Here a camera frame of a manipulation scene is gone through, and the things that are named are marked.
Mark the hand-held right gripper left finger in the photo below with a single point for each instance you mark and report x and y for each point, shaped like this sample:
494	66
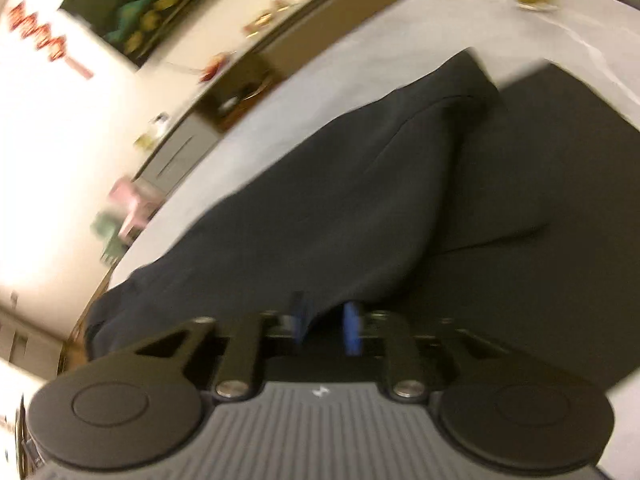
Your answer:
240	355

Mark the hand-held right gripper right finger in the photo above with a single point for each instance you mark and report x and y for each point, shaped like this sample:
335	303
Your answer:
407	355

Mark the black pants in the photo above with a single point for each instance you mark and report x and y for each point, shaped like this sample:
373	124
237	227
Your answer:
350	185

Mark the green plastic chair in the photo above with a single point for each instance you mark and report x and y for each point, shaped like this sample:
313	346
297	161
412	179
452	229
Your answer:
107	237

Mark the pink plastic chair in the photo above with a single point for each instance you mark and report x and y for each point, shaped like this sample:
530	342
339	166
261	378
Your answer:
135	210

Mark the long grey-brown TV cabinet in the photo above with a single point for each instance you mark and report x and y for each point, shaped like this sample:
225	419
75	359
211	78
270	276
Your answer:
180	155

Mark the yellow cup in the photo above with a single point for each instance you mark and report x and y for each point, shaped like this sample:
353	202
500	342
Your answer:
143	142

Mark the red plate of fruit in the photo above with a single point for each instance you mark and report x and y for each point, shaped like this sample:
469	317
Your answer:
217	67

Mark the golden bowl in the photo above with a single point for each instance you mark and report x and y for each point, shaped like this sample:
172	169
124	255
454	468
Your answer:
265	21

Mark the wall-mounted television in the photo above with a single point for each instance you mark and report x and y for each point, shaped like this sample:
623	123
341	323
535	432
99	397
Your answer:
200	5

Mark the red wall ornament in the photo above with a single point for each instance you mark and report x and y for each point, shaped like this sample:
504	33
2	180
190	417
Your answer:
45	35

